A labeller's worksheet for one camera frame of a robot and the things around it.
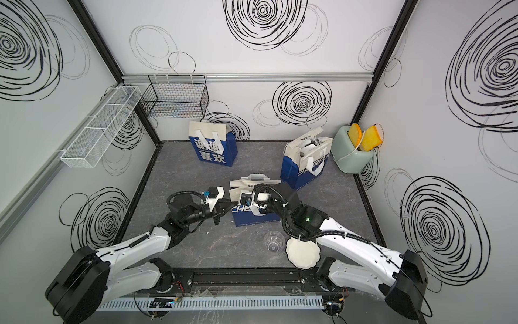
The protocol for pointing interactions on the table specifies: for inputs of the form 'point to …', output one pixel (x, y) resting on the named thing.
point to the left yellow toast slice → (355, 133)
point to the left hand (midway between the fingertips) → (236, 203)
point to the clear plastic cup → (274, 241)
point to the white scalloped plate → (303, 254)
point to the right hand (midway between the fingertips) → (259, 185)
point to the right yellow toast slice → (370, 138)
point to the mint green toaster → (349, 158)
